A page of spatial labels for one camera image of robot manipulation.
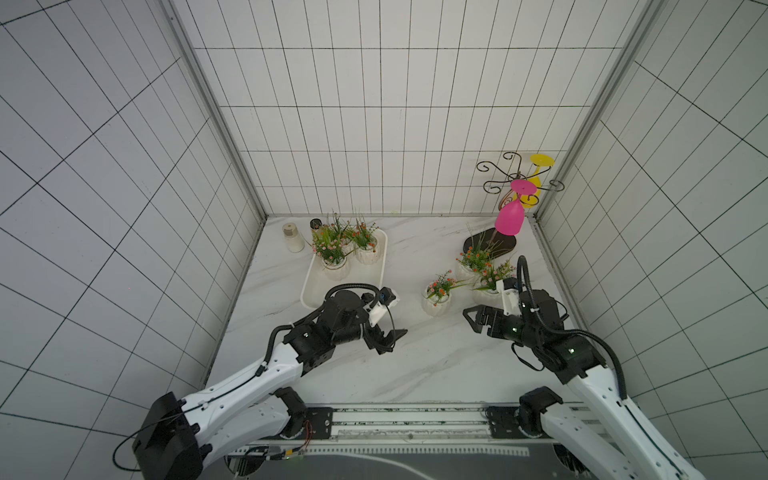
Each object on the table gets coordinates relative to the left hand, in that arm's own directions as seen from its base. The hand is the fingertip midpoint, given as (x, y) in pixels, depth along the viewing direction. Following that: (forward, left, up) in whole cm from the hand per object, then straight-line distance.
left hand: (388, 320), depth 76 cm
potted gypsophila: (+20, -27, -2) cm, 34 cm away
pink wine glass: (+33, -38, +5) cm, 50 cm away
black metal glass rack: (+46, -39, +16) cm, 63 cm away
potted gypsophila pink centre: (+26, +19, -1) cm, 33 cm away
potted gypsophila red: (+33, +18, -2) cm, 37 cm away
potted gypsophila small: (+8, -14, -3) cm, 16 cm away
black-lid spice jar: (+40, +27, -7) cm, 49 cm away
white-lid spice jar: (+34, +34, -9) cm, 49 cm away
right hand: (+3, -23, +1) cm, 23 cm away
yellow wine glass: (+28, -39, +17) cm, 51 cm away
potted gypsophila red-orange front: (+29, +8, -2) cm, 30 cm away
